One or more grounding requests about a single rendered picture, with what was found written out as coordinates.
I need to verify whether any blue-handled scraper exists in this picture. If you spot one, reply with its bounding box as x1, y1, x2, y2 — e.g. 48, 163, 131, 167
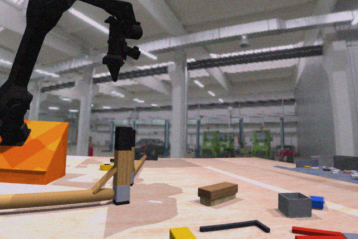
309, 196, 325, 209

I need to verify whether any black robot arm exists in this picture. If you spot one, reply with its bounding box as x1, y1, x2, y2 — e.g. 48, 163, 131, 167
0, 0, 143, 146

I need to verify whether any dark grey l-shaped bar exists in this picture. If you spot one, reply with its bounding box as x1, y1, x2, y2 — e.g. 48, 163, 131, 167
200, 220, 270, 233

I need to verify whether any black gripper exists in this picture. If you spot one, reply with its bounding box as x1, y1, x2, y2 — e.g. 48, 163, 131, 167
102, 38, 127, 82

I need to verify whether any yellow ring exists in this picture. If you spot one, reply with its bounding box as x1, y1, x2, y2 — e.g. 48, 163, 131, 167
100, 163, 113, 171

